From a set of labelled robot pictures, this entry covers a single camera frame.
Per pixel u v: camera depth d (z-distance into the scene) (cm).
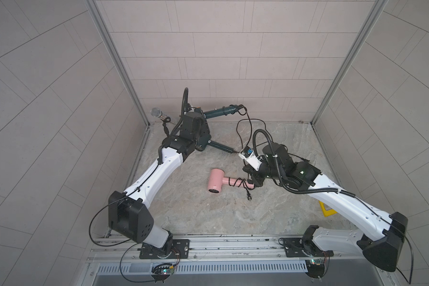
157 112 83
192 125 56
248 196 84
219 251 71
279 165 52
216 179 86
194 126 57
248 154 60
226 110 74
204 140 102
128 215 40
